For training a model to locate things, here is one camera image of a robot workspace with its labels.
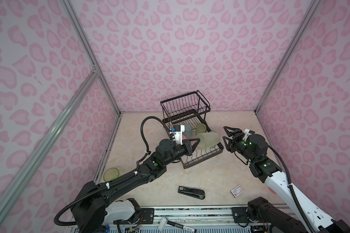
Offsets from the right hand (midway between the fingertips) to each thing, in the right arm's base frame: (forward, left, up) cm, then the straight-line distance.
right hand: (222, 131), depth 72 cm
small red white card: (-21, -10, -28) cm, 36 cm away
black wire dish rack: (+39, +15, -26) cm, 50 cm away
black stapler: (-23, +13, -23) cm, 35 cm away
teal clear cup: (+14, +16, -20) cm, 30 cm away
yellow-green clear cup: (+16, +8, -18) cm, 26 cm away
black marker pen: (-36, +28, -23) cm, 51 cm away
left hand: (-7, +11, +1) cm, 13 cm away
